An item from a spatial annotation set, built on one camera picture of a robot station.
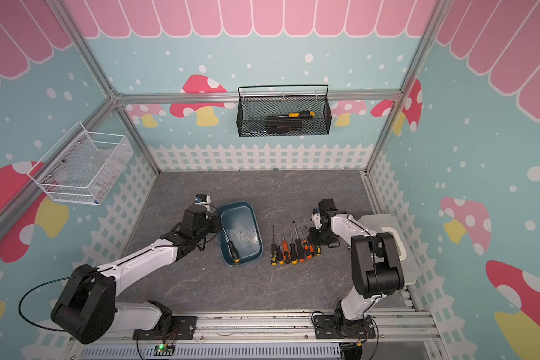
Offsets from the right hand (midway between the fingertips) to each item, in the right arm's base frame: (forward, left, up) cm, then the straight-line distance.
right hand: (316, 240), depth 94 cm
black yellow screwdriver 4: (-5, +34, +2) cm, 34 cm away
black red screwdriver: (-6, +13, +1) cm, 15 cm away
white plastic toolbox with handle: (+2, -27, +10) cm, 29 cm away
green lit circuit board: (-37, +55, -3) cm, 66 cm away
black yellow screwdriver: (-5, +18, +1) cm, 19 cm away
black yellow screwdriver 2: (-5, +10, 0) cm, 11 cm away
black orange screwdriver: (-5, +7, +1) cm, 9 cm away
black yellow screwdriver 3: (-5, 0, +1) cm, 5 cm away
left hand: (+5, +39, +10) cm, 41 cm away
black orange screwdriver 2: (-7, +4, 0) cm, 8 cm away
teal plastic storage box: (+6, +33, +6) cm, 34 cm away
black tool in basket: (+33, +13, +34) cm, 49 cm away
